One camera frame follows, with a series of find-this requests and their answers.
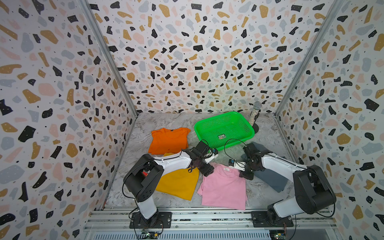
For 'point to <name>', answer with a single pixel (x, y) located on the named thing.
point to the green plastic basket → (224, 131)
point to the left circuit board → (149, 235)
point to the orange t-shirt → (166, 141)
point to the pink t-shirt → (223, 188)
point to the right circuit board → (277, 234)
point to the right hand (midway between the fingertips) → (242, 172)
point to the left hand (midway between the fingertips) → (211, 166)
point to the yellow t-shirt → (180, 182)
